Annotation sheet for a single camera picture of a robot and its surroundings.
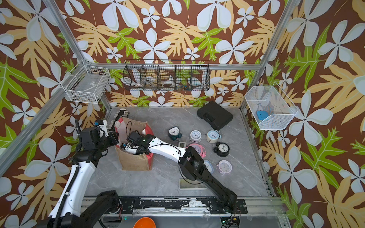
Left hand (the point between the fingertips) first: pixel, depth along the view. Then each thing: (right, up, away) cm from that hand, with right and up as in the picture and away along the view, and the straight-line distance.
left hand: (118, 131), depth 79 cm
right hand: (+8, -17, +8) cm, 20 cm away
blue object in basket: (+82, +10, +2) cm, 83 cm away
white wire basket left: (-22, +29, +6) cm, 37 cm away
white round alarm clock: (+46, -5, +20) cm, 50 cm away
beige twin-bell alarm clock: (+58, -4, +20) cm, 61 cm away
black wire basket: (+25, +38, +18) cm, 49 cm away
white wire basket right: (+91, +19, +6) cm, 93 cm away
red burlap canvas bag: (+8, -16, -4) cm, 18 cm away
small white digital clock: (+36, -10, +17) cm, 41 cm away
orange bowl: (+19, -42, -12) cm, 48 cm away
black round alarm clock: (+63, -13, +14) cm, 65 cm away
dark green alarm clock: (+31, -3, +20) cm, 37 cm away
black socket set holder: (-13, +13, +36) cm, 40 cm away
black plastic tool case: (+64, +11, +32) cm, 72 cm away
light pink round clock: (+62, -22, +8) cm, 67 cm away
